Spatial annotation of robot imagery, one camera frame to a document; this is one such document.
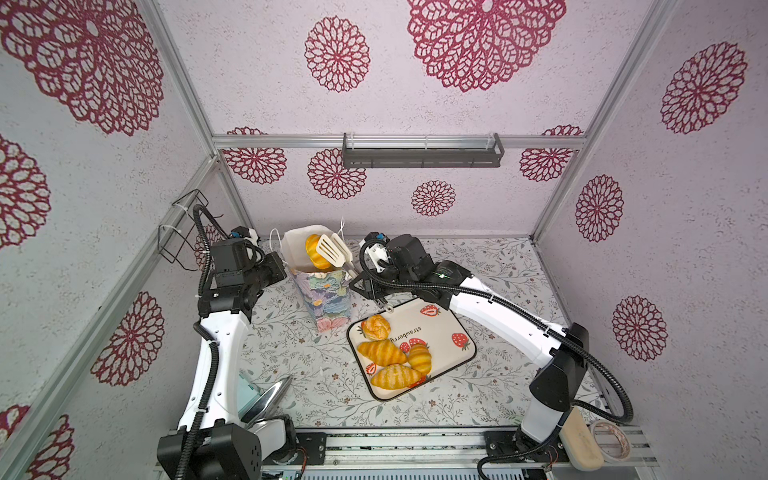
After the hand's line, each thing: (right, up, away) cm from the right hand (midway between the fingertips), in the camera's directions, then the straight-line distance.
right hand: (353, 278), depth 71 cm
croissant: (+7, -22, +14) cm, 27 cm away
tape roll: (+66, -42, +5) cm, 78 cm away
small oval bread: (-9, +5, +3) cm, 10 cm away
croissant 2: (+11, -27, +10) cm, 31 cm away
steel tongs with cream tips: (-4, +6, 0) cm, 7 cm away
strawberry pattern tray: (+27, -20, +22) cm, 40 cm away
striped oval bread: (+18, -24, +14) cm, 33 cm away
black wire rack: (-45, +10, +3) cm, 46 cm away
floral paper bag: (-8, -5, +11) cm, 14 cm away
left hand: (-19, +3, +6) cm, 20 cm away
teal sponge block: (-29, -31, +9) cm, 44 cm away
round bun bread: (+5, -16, +20) cm, 26 cm away
